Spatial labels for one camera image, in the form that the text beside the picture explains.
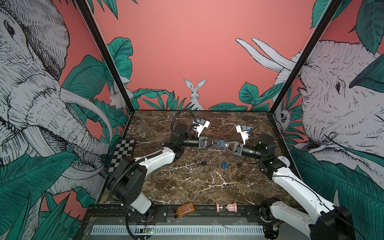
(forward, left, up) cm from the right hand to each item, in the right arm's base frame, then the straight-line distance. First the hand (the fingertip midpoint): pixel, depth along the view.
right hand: (222, 145), depth 68 cm
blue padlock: (+2, 0, 0) cm, 2 cm away
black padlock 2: (+4, -15, -29) cm, 33 cm away
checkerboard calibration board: (+12, +60, -24) cm, 66 cm away
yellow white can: (+4, -41, -23) cm, 47 cm away
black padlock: (+4, +8, -28) cm, 30 cm away
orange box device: (-22, +18, -24) cm, 37 cm away
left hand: (0, +1, 0) cm, 1 cm away
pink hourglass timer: (-21, -5, -25) cm, 33 cm away
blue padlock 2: (+2, -5, -27) cm, 28 cm away
